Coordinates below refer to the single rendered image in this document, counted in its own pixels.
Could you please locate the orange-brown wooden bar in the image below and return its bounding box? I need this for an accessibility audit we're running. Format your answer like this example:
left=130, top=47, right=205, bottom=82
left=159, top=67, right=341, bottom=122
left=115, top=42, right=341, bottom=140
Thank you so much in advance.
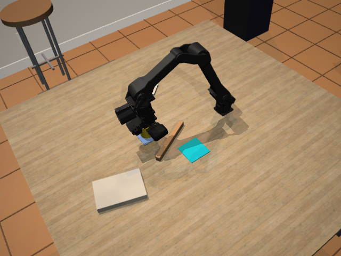
left=156, top=121, right=184, bottom=161

